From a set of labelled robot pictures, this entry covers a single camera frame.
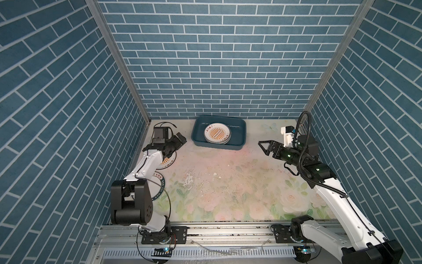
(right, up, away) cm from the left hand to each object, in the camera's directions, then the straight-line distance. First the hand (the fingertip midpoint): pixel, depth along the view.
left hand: (181, 141), depth 90 cm
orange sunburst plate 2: (-11, -13, +9) cm, 19 cm away
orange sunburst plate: (+20, +5, +18) cm, 27 cm away
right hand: (+41, 0, -17) cm, 44 cm away
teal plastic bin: (+33, +11, +23) cm, 42 cm away
